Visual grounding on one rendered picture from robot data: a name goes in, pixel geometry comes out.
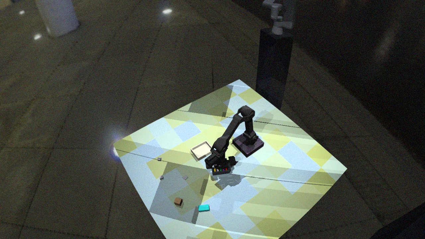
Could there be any cyan rectangular block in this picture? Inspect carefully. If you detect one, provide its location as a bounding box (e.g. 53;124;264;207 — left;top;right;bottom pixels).
198;204;209;212

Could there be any tan cube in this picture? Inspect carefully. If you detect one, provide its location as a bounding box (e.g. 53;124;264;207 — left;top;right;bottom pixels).
174;197;182;206

